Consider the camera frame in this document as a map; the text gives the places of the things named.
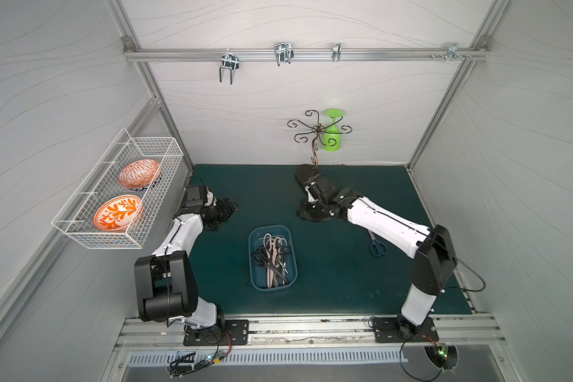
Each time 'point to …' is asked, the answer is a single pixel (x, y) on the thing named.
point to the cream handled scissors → (280, 244)
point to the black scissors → (263, 258)
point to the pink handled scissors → (272, 247)
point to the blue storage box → (258, 274)
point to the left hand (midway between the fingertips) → (234, 210)
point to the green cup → (332, 134)
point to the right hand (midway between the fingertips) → (297, 211)
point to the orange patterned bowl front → (118, 214)
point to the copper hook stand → (319, 130)
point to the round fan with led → (445, 356)
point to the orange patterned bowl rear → (140, 174)
